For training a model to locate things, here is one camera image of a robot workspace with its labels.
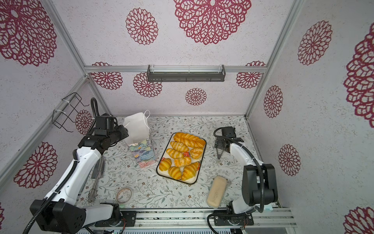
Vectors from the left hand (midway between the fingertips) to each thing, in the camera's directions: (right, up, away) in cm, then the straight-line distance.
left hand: (125, 132), depth 79 cm
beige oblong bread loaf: (+50, -33, 0) cm, 60 cm away
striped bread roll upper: (+29, -10, +18) cm, 35 cm away
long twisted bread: (+36, -6, +24) cm, 43 cm away
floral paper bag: (+9, -4, -5) cm, 11 cm away
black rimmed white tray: (+37, -29, +7) cm, 48 cm away
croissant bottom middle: (+27, -24, +6) cm, 36 cm away
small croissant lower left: (+20, -20, +10) cm, 30 cm away
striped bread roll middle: (+25, -14, +16) cm, 33 cm away
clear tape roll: (-2, -35, +2) cm, 36 cm away
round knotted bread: (+40, -14, +15) cm, 45 cm away
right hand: (+58, -7, +13) cm, 59 cm away
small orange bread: (+30, -19, +11) cm, 37 cm away
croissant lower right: (+35, -23, +6) cm, 43 cm away
